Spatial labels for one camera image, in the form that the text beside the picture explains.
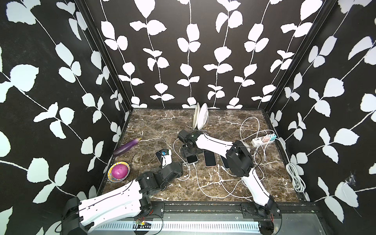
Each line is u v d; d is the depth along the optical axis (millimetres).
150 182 533
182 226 701
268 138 959
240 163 559
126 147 937
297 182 842
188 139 718
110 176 803
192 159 926
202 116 956
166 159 671
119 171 799
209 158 920
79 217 412
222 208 761
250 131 1074
